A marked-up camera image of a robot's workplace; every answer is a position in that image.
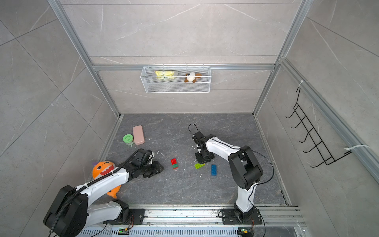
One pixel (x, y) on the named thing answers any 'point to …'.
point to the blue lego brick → (213, 170)
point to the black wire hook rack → (313, 139)
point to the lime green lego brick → (198, 165)
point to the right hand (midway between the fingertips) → (204, 161)
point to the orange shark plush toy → (102, 167)
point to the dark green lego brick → (174, 166)
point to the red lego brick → (173, 161)
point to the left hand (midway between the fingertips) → (163, 167)
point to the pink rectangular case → (138, 135)
